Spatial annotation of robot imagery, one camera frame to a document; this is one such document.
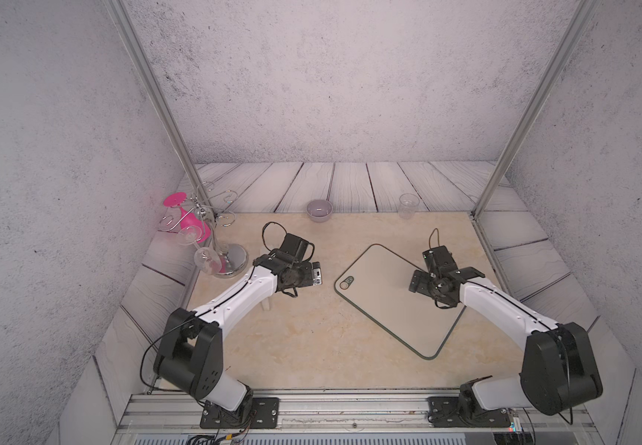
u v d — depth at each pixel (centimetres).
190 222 93
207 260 89
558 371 42
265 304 93
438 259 69
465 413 66
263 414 73
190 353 43
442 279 65
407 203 120
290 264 67
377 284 104
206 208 85
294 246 68
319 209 119
